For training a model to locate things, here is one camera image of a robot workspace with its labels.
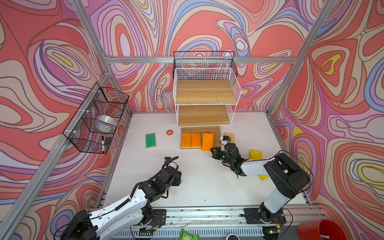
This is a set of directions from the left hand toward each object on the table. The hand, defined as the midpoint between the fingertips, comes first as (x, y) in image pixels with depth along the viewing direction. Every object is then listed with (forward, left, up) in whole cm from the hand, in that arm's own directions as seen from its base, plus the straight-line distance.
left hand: (180, 173), depth 83 cm
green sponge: (+24, +22, -4) cm, 33 cm away
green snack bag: (-28, -3, -4) cm, 29 cm away
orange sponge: (+24, -2, -3) cm, 24 cm away
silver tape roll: (+16, +36, +26) cm, 47 cm away
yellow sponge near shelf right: (+14, -48, -5) cm, 50 cm away
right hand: (+14, -19, -1) cm, 23 cm away
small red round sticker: (+33, +10, -5) cm, 35 cm away
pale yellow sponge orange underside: (+19, -16, +3) cm, 25 cm away
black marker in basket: (+7, +37, +20) cm, 43 cm away
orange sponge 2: (+24, -9, -3) cm, 26 cm away
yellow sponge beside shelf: (+28, -35, -4) cm, 45 cm away
